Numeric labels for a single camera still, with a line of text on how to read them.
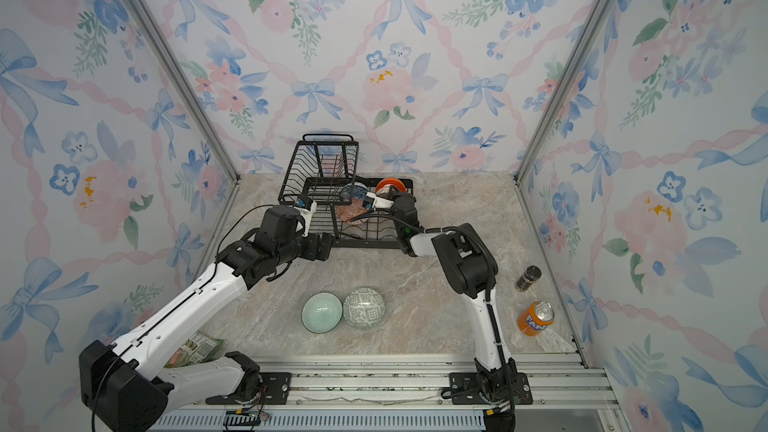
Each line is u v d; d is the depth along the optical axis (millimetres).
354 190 1094
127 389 370
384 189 997
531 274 835
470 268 578
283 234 589
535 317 751
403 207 814
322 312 851
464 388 741
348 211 1063
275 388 744
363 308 860
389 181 1067
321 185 1170
